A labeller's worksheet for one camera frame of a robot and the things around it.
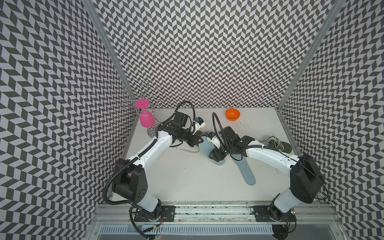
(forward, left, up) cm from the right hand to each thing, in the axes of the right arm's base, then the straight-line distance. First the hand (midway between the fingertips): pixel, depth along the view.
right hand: (214, 155), depth 83 cm
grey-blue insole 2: (-1, -17, -9) cm, 19 cm away
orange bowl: (+36, -17, -6) cm, 40 cm away
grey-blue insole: (+2, +4, +6) cm, 8 cm away
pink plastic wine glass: (+18, +39, +11) cm, 44 cm away
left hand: (+4, +7, +8) cm, 11 cm away
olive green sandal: (+8, -36, -1) cm, 37 cm away
